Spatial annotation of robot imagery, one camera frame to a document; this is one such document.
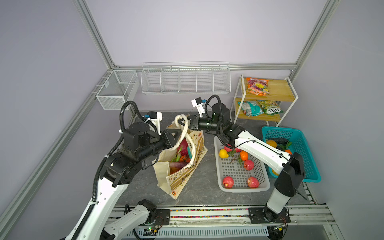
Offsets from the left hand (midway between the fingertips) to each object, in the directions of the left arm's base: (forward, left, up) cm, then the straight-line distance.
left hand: (181, 134), depth 59 cm
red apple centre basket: (-1, -36, -33) cm, 49 cm away
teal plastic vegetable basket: (+10, -72, -33) cm, 80 cm away
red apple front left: (-10, -22, -33) cm, 41 cm away
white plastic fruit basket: (-2, -31, -39) cm, 50 cm away
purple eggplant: (-2, +5, -26) cm, 27 cm away
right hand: (+8, +2, -2) cm, 8 cm away
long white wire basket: (+55, +1, -10) cm, 56 cm away
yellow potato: (+13, -55, -34) cm, 66 cm away
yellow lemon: (+8, -23, -34) cm, 42 cm away
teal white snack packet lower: (+32, -44, -20) cm, 58 cm away
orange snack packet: (+32, -42, -3) cm, 53 cm away
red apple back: (-10, -36, -34) cm, 50 cm away
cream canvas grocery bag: (-11, +5, -24) cm, 27 cm away
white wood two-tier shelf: (+42, -56, -22) cm, 73 cm away
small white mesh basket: (+54, +43, -14) cm, 70 cm away
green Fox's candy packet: (+32, -56, -20) cm, 68 cm away
